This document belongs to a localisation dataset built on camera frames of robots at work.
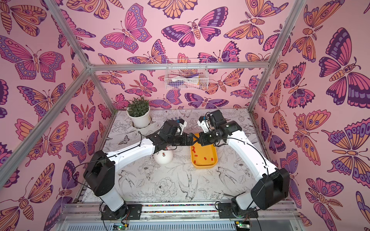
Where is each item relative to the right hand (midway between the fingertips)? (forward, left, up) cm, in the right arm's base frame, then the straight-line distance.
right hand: (200, 139), depth 78 cm
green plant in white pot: (+26, +41, -4) cm, 49 cm away
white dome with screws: (-5, +21, -11) cm, 24 cm away
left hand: (+2, +2, -3) cm, 4 cm away
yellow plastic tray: (0, -3, -20) cm, 20 cm away
